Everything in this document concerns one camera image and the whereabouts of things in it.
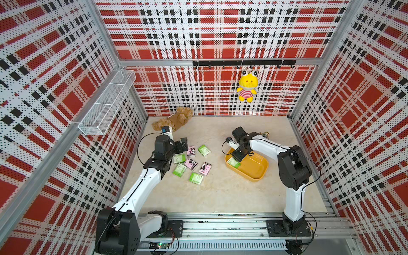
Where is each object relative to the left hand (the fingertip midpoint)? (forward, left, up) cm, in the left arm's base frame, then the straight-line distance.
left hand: (181, 139), depth 85 cm
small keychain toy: (+18, -55, -19) cm, 61 cm away
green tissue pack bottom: (-15, -8, -16) cm, 24 cm away
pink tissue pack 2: (-6, -4, -16) cm, 18 cm away
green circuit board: (-45, +8, -18) cm, 50 cm away
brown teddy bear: (+26, +3, -7) cm, 27 cm away
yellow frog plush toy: (+30, -38, +16) cm, 51 cm away
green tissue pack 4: (-10, +3, -16) cm, 20 cm away
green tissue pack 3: (-2, +4, -16) cm, 17 cm away
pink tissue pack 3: (-9, -12, -17) cm, 23 cm away
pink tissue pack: (+3, -3, -16) cm, 17 cm away
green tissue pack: (+4, -11, -17) cm, 21 cm away
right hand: (0, -35, -15) cm, 38 cm away
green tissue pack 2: (-5, -29, -16) cm, 34 cm away
